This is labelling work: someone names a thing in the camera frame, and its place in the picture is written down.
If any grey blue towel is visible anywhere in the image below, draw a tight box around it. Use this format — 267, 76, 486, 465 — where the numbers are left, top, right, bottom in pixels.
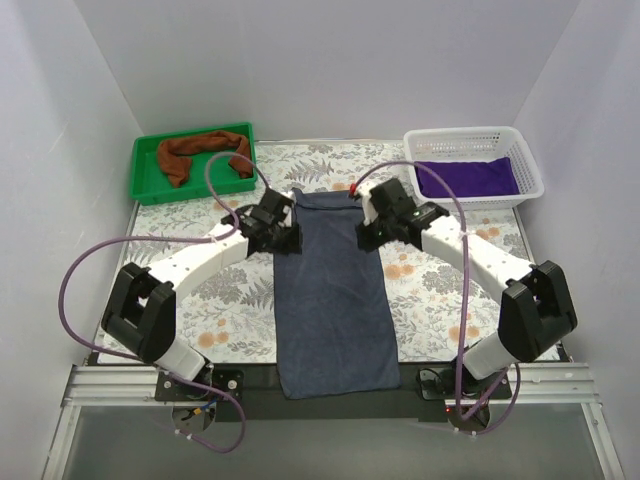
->
273, 190, 401, 399

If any purple towel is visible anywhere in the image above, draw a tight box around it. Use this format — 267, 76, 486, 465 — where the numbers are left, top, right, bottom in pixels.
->
420, 157, 520, 199

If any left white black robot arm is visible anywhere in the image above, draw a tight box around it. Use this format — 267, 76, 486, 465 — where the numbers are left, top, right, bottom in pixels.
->
101, 189, 302, 381

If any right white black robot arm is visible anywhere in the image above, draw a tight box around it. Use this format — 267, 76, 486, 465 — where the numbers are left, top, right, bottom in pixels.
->
349, 178, 578, 390

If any white plastic basket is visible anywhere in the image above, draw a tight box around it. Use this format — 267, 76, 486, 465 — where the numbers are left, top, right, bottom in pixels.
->
403, 126, 545, 211

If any orange brown towel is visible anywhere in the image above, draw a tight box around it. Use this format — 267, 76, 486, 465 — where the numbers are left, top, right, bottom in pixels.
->
156, 130, 253, 188

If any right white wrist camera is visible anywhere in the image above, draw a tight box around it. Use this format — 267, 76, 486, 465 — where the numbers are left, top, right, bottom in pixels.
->
349, 180, 378, 226

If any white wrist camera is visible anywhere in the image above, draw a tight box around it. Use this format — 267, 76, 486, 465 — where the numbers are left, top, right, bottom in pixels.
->
279, 191, 296, 228
349, 180, 378, 226

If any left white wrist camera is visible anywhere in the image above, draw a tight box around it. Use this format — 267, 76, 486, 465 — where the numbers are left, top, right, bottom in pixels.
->
279, 191, 296, 228

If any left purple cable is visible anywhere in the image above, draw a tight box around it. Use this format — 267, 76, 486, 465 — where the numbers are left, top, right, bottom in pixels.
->
57, 151, 274, 454

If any purple cable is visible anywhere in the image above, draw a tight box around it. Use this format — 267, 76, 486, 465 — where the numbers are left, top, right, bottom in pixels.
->
57, 151, 274, 454
349, 160, 523, 438

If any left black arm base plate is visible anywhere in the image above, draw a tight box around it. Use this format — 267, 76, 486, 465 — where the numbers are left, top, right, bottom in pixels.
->
154, 364, 244, 403

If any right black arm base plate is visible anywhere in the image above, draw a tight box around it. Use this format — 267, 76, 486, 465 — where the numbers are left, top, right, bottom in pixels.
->
417, 367, 512, 400

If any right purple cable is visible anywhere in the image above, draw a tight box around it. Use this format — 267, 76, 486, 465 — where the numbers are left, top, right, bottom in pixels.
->
349, 160, 523, 438

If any aluminium frame rail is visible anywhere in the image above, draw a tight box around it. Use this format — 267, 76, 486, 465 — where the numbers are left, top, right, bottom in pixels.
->
44, 362, 623, 479

